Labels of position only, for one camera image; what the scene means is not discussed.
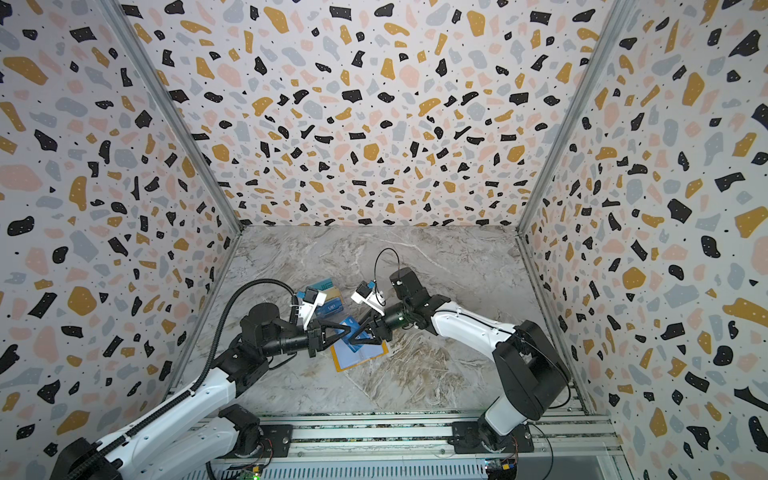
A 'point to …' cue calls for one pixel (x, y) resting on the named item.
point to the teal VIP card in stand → (323, 285)
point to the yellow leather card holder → (344, 357)
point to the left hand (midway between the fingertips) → (351, 328)
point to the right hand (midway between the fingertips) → (355, 334)
